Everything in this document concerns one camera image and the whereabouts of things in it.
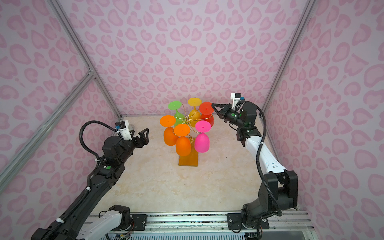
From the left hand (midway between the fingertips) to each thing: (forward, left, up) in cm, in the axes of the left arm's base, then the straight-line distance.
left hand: (141, 127), depth 74 cm
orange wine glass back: (-1, -13, -7) cm, 15 cm away
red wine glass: (+5, -33, +6) cm, 33 cm away
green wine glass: (+13, -16, +2) cm, 21 cm away
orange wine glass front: (-7, -21, -6) cm, 23 cm away
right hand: (+6, -36, +9) cm, 37 cm away
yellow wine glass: (+7, -26, +1) cm, 27 cm away
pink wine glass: (-6, -30, -5) cm, 31 cm away
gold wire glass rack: (-4, -24, -28) cm, 37 cm away
